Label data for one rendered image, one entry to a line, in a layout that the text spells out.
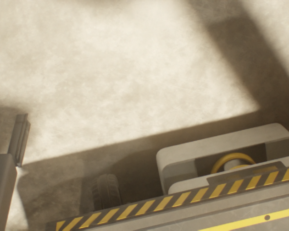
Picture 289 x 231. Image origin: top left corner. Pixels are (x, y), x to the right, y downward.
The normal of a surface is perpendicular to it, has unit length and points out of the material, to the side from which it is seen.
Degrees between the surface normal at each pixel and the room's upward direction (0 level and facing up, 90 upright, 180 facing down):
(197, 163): 0
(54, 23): 0
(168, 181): 0
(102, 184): 79
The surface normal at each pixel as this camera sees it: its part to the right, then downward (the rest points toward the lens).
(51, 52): 0.11, 0.33
